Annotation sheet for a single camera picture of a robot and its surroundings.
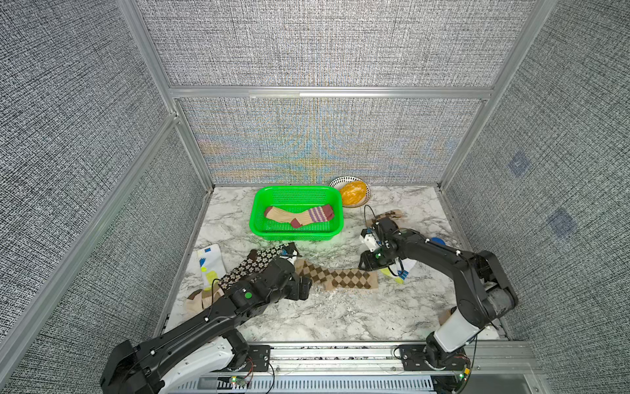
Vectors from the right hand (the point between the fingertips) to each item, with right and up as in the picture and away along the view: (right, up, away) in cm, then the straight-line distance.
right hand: (364, 258), depth 90 cm
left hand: (-21, -4, -13) cm, 25 cm away
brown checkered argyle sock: (-9, -7, -1) cm, 12 cm away
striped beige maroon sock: (-17, +16, +16) cm, 28 cm away
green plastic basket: (-27, +23, +15) cm, 38 cm away
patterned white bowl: (-5, +32, +29) cm, 43 cm away
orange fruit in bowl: (-1, +26, +18) cm, 32 cm away
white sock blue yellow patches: (-57, -3, +2) cm, 58 cm away
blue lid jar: (+29, +6, +4) cm, 30 cm away
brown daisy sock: (-41, -2, +4) cm, 41 cm away
